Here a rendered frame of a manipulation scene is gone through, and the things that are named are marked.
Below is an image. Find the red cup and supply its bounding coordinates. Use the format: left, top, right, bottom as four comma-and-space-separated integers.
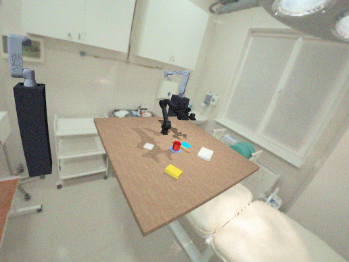
172, 141, 181, 151

